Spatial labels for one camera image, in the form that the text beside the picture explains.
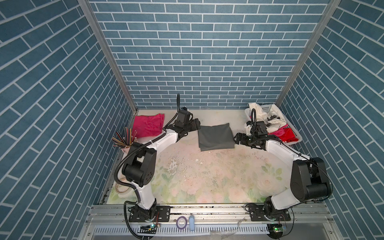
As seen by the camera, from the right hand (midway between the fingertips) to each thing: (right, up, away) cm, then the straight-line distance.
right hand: (238, 137), depth 92 cm
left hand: (-26, +9, +1) cm, 28 cm away
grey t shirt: (-12, -1, +10) cm, 15 cm away
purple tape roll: (-34, -41, -22) cm, 57 cm away
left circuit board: (-48, -42, -21) cm, 67 cm away
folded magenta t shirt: (-61, +8, +15) cm, 63 cm away
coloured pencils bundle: (-70, -2, -1) cm, 70 cm away
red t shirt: (+33, +1, +3) cm, 34 cm away
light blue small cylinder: (-28, -37, -24) cm, 52 cm away
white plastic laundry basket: (+26, +20, +20) cm, 38 cm away
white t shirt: (+27, +12, +8) cm, 30 cm away
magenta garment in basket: (+28, +3, +3) cm, 28 cm away
